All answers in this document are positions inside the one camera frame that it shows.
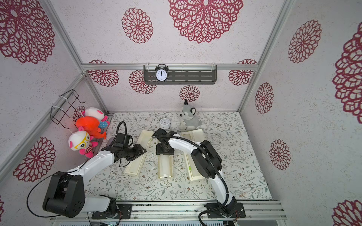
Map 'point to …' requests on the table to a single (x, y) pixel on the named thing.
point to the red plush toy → (90, 125)
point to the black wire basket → (65, 101)
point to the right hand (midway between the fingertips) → (160, 151)
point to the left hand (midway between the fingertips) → (144, 152)
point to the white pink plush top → (94, 111)
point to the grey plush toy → (189, 122)
